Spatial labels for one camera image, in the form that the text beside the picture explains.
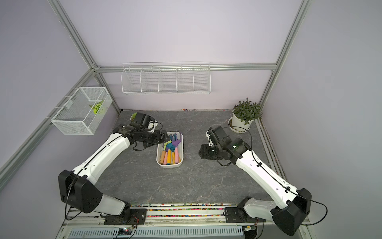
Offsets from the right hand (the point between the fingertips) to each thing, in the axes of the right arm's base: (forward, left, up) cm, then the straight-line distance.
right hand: (202, 152), depth 74 cm
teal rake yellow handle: (+14, +22, -18) cm, 31 cm away
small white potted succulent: (+35, +49, -12) cm, 62 cm away
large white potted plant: (+27, -27, -1) cm, 38 cm away
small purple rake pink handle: (+16, +17, -17) cm, 28 cm away
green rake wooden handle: (+5, +24, -18) cm, 31 cm away
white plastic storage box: (+20, +17, -15) cm, 30 cm away
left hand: (+7, +21, -1) cm, 22 cm away
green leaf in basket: (+23, +58, +10) cm, 63 cm away
